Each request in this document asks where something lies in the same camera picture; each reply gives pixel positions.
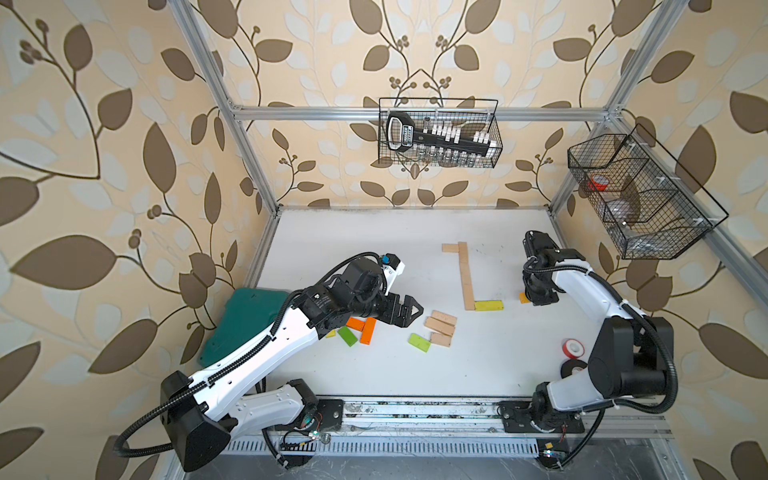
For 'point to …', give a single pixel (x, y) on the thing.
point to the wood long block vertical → (469, 299)
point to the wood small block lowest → (440, 339)
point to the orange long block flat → (355, 323)
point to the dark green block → (348, 336)
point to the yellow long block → (331, 334)
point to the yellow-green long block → (488, 305)
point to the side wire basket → (652, 208)
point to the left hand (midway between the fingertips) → (406, 302)
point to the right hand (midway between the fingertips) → (529, 289)
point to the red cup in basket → (599, 182)
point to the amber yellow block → (523, 298)
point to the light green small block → (419, 342)
